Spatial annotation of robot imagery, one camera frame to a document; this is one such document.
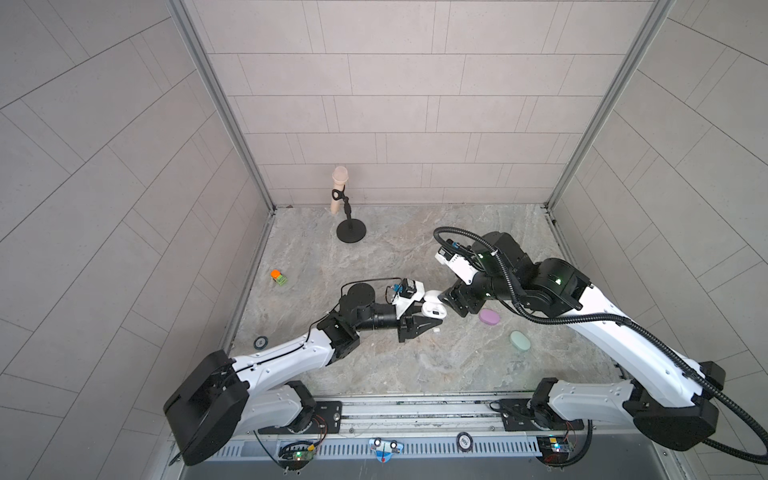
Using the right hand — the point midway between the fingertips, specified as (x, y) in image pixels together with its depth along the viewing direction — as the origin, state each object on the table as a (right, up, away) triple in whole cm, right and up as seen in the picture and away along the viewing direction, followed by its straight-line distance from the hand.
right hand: (446, 289), depth 66 cm
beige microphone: (-29, +29, +23) cm, 47 cm away
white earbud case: (-3, -4, -1) cm, 5 cm away
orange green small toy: (-49, -2, +28) cm, 57 cm away
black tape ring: (-50, -18, +17) cm, 55 cm away
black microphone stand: (-28, +13, +42) cm, 52 cm away
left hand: (-1, -7, 0) cm, 7 cm away
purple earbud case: (+7, -4, -7) cm, 11 cm away
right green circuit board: (+25, -37, +2) cm, 45 cm away
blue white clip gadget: (-14, -36, 0) cm, 38 cm away
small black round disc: (+4, -36, +2) cm, 36 cm away
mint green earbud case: (+23, -18, +17) cm, 34 cm away
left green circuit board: (-33, -36, -1) cm, 49 cm away
